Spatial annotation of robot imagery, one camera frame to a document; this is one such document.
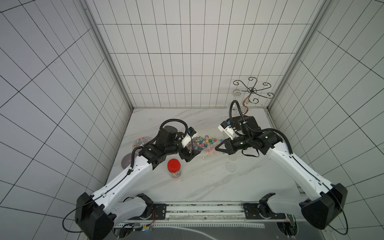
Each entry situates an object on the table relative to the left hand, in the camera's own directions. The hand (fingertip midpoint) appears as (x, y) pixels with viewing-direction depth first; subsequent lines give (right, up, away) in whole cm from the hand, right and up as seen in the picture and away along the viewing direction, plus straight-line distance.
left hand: (191, 146), depth 74 cm
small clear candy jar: (+26, -10, +18) cm, 33 cm away
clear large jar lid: (+24, -15, +14) cm, 31 cm away
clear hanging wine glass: (+26, +29, +9) cm, 40 cm away
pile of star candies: (+5, -2, +23) cm, 23 cm away
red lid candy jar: (-9, -11, +3) cm, 15 cm away
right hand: (+13, +1, -2) cm, 13 cm away
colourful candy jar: (+10, -2, 0) cm, 10 cm away
